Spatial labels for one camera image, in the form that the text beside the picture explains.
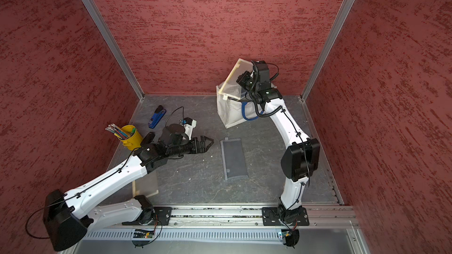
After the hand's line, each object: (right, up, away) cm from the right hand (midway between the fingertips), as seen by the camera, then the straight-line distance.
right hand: (236, 78), depth 82 cm
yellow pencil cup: (-53, -31, +7) cm, 62 cm away
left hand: (-14, -31, -7) cm, 35 cm away
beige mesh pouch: (-3, -4, +1) cm, 5 cm away
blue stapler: (-49, -18, +28) cm, 59 cm away
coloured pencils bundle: (-59, -26, +3) cm, 65 cm away
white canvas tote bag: (-2, -16, +11) cm, 20 cm away
